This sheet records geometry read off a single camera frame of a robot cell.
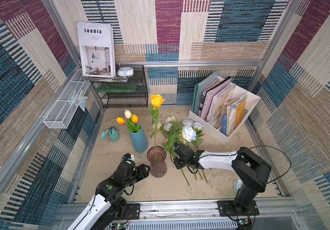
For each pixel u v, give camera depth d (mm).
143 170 707
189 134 610
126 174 587
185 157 699
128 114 739
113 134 945
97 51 777
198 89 895
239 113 919
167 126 1017
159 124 1017
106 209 523
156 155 776
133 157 747
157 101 656
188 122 1039
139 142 849
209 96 869
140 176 687
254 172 464
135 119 711
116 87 992
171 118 1076
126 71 875
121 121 729
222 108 987
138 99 1201
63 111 936
